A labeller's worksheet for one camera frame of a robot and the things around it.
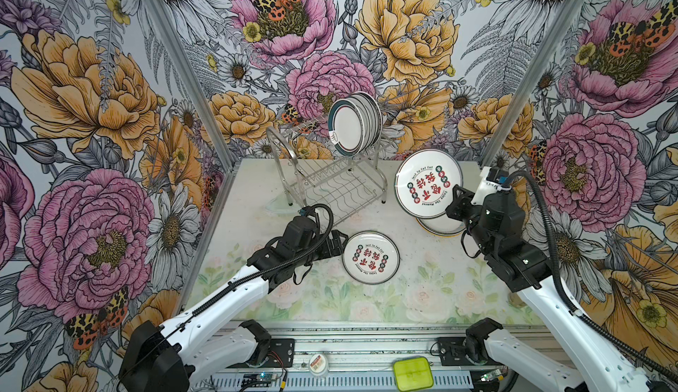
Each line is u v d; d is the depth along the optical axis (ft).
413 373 2.31
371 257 3.04
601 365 1.28
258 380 2.33
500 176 1.83
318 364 2.10
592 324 1.34
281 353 2.44
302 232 1.93
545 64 2.89
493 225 1.61
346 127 2.79
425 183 2.49
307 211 2.30
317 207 2.25
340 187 3.51
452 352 2.43
